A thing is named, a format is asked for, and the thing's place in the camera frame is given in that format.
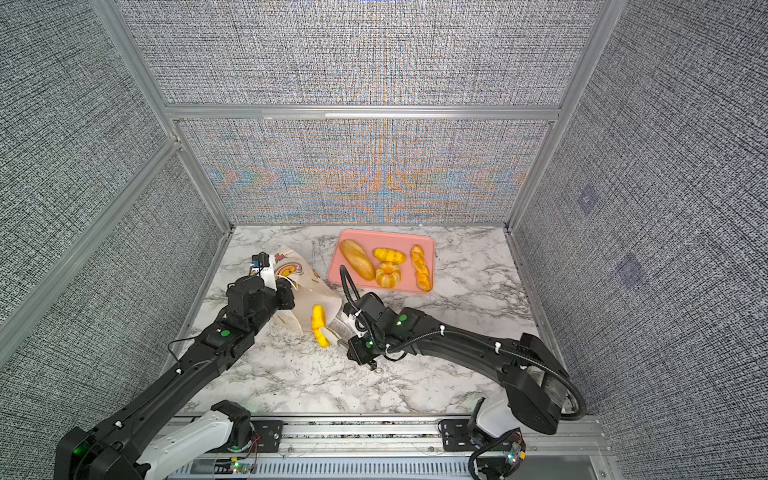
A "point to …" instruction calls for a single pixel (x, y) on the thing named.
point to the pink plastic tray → (374, 240)
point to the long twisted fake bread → (421, 268)
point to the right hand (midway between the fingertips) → (350, 352)
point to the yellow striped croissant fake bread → (318, 321)
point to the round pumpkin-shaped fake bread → (388, 275)
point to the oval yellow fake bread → (388, 256)
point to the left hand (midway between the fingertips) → (292, 278)
